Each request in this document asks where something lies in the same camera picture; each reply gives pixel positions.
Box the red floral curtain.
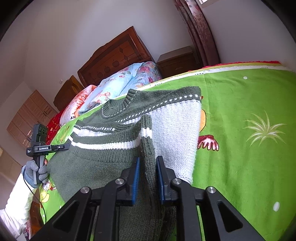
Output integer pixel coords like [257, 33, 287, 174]
[173, 0, 221, 66]

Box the small wooden headboard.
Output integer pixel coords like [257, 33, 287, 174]
[54, 75, 85, 112]

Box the person's left forearm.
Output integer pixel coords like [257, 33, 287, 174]
[0, 173, 38, 240]

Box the red printed blanket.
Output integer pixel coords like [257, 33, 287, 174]
[45, 110, 70, 144]

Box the wooden wardrobe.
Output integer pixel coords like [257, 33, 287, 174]
[6, 90, 58, 147]

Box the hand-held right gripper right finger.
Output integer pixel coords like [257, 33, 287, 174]
[156, 156, 265, 241]

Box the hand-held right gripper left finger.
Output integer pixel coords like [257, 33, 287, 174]
[30, 156, 141, 241]

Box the red fuzzy blanket edge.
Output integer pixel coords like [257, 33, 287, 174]
[187, 61, 282, 72]

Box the blue floral pillow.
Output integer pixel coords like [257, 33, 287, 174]
[78, 61, 162, 116]

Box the pink floral pillow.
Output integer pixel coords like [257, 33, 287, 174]
[60, 85, 97, 127]

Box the green knitted sweater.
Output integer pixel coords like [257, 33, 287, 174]
[46, 86, 203, 241]

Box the large carved wooden headboard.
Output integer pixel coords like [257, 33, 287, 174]
[77, 26, 155, 87]

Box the green cartoon printed bed sheet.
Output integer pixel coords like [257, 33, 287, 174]
[38, 62, 296, 241]

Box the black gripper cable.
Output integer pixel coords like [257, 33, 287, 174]
[21, 170, 47, 226]

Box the wooden nightstand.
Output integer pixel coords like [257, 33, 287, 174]
[157, 46, 201, 79]

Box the person's left hand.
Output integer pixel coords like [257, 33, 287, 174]
[21, 160, 49, 185]

